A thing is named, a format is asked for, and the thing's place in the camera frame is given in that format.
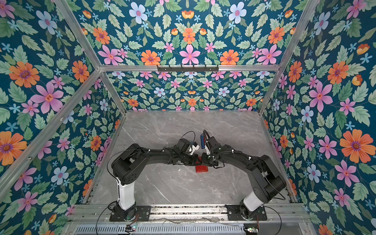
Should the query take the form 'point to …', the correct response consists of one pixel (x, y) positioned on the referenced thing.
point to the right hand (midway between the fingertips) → (204, 160)
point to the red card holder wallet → (202, 168)
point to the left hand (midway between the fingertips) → (203, 162)
